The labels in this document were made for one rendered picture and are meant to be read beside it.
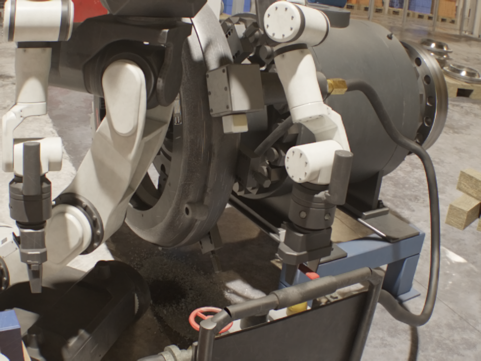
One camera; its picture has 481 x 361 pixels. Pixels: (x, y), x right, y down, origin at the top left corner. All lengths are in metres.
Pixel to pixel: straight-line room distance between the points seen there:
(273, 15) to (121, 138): 0.37
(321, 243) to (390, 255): 0.79
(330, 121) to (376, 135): 0.72
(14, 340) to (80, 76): 0.57
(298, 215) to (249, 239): 1.21
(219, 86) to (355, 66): 0.59
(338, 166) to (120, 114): 0.41
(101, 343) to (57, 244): 0.35
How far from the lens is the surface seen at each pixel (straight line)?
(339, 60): 1.73
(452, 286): 2.27
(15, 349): 0.85
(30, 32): 1.06
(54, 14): 1.06
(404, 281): 2.08
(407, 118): 1.91
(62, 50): 1.19
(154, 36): 1.08
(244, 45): 1.39
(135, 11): 1.08
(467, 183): 2.92
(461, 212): 2.75
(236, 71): 1.27
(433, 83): 2.13
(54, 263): 1.34
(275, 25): 1.08
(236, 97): 1.26
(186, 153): 1.38
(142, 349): 1.71
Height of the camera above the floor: 1.08
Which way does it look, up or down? 23 degrees down
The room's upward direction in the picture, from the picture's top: 6 degrees clockwise
